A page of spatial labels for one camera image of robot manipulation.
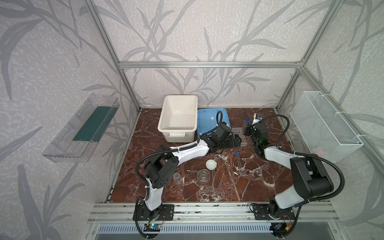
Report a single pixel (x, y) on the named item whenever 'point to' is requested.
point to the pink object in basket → (316, 150)
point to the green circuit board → (152, 227)
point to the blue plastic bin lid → (207, 119)
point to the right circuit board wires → (280, 228)
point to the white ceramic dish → (211, 164)
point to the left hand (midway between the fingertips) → (238, 138)
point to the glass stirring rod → (192, 171)
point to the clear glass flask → (203, 176)
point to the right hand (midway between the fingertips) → (250, 118)
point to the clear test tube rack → (241, 133)
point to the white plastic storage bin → (178, 118)
